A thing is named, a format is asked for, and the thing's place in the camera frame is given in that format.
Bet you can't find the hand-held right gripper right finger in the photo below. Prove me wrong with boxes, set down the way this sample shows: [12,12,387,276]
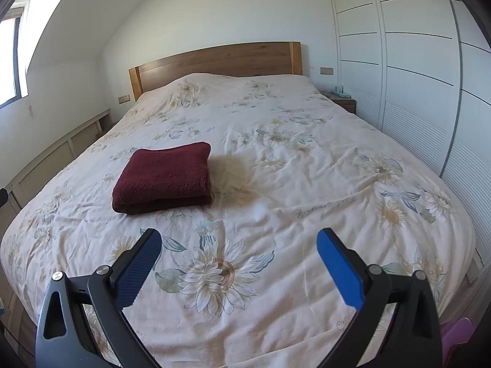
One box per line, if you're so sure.
[316,228,442,368]

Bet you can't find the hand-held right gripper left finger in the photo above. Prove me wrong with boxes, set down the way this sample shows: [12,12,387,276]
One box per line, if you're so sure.
[35,228,162,368]

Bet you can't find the dark red knitted sweater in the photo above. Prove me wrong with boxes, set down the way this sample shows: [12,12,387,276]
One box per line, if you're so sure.
[112,141,213,214]

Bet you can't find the bed with floral duvet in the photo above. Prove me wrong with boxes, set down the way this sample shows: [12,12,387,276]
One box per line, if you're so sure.
[0,73,476,368]

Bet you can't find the pink plastic object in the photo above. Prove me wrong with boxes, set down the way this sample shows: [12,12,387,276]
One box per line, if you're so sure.
[439,316,474,368]

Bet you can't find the wooden nightstand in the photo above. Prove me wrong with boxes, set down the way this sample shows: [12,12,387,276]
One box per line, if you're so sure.
[320,90,357,115]

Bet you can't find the wooden headboard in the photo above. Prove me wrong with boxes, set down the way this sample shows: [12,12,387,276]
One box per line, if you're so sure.
[128,41,303,102]

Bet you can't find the white wardrobe doors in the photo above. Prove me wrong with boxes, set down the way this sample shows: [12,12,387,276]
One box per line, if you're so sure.
[324,0,491,215]

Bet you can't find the window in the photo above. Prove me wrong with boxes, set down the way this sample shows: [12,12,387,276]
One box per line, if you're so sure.
[0,2,29,108]

